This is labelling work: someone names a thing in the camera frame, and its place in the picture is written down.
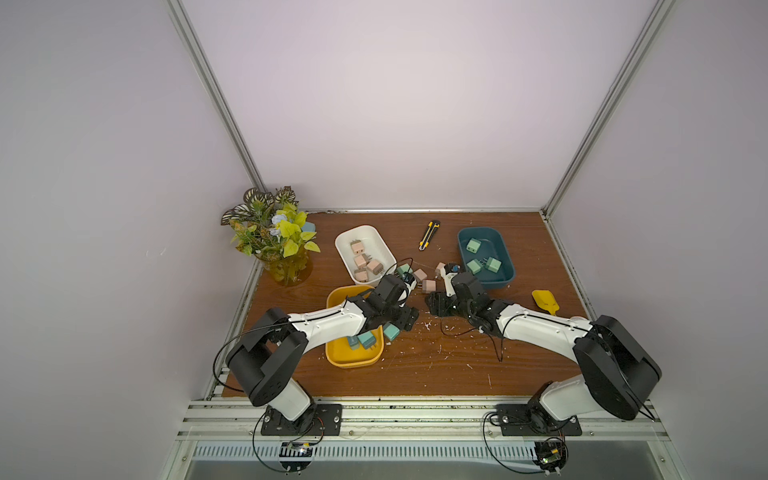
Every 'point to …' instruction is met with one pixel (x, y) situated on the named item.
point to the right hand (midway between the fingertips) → (433, 291)
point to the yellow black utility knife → (432, 227)
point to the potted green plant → (272, 227)
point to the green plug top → (404, 268)
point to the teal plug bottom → (391, 331)
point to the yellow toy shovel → (546, 300)
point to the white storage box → (365, 253)
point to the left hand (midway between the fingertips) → (412, 309)
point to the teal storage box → (486, 256)
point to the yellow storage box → (339, 353)
